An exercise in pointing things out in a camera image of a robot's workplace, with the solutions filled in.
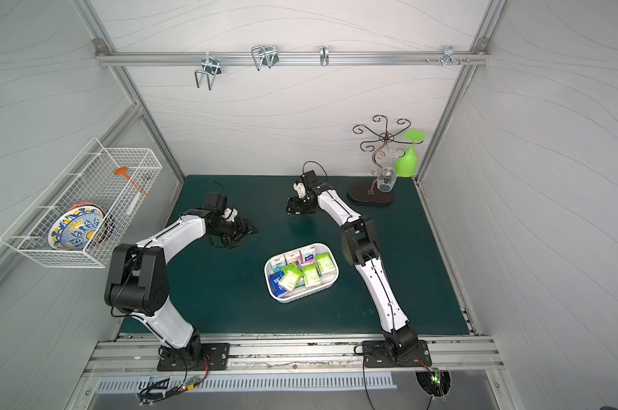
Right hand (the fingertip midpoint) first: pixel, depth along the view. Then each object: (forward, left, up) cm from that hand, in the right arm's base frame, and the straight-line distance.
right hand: (294, 206), depth 108 cm
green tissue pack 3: (-27, -14, +3) cm, 31 cm away
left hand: (-19, +13, +7) cm, 24 cm away
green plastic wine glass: (+8, -43, +21) cm, 49 cm away
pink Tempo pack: (-26, -3, +5) cm, 27 cm away
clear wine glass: (+1, -36, +18) cm, 40 cm away
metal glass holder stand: (+10, -34, -1) cm, 36 cm away
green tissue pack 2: (-32, -10, +3) cm, 34 cm away
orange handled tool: (-12, +51, +30) cm, 61 cm away
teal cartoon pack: (-29, +2, +5) cm, 29 cm away
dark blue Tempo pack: (-37, +1, +4) cm, 37 cm away
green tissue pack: (-34, -3, +6) cm, 34 cm away
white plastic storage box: (-21, -12, +3) cm, 25 cm away
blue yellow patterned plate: (-34, +47, +33) cm, 67 cm away
